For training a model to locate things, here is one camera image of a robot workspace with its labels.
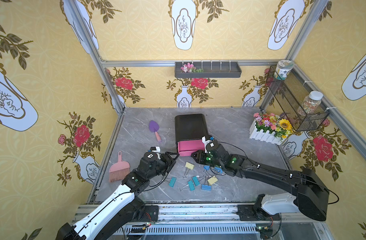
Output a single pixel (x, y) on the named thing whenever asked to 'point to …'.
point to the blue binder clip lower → (205, 186)
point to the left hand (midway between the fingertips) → (174, 155)
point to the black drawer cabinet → (192, 126)
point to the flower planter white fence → (270, 127)
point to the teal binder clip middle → (190, 186)
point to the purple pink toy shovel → (153, 127)
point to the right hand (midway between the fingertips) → (194, 152)
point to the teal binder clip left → (172, 181)
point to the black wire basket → (291, 93)
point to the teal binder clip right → (196, 180)
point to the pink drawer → (187, 148)
